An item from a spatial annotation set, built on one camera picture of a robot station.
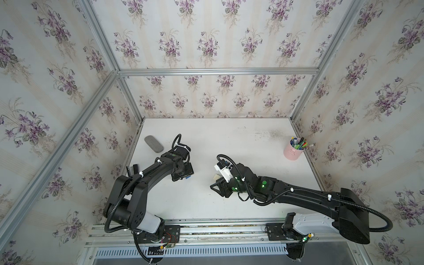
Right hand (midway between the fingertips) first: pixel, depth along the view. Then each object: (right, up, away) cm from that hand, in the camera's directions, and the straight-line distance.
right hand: (216, 185), depth 74 cm
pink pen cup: (+44, +12, +20) cm, 50 cm away
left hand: (-15, +1, +15) cm, 22 cm away
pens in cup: (+49, +18, +21) cm, 56 cm away
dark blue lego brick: (-15, -1, +18) cm, 23 cm away
